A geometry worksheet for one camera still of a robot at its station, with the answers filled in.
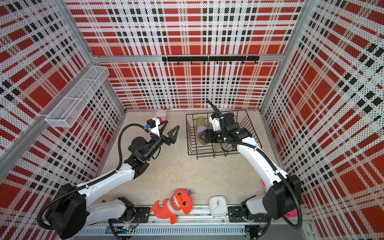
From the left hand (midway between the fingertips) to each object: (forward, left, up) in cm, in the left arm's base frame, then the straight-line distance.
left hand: (173, 125), depth 73 cm
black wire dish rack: (+3, -10, -28) cm, 30 cm away
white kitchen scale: (-31, -22, -27) cm, 47 cm away
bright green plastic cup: (+19, -13, -19) cm, 30 cm away
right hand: (-3, -16, -7) cm, 18 cm away
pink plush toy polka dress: (+31, +16, -24) cm, 42 cm away
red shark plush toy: (-30, -4, -21) cm, 37 cm away
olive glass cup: (-3, -14, -6) cm, 16 cm away
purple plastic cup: (+8, -13, -14) cm, 21 cm away
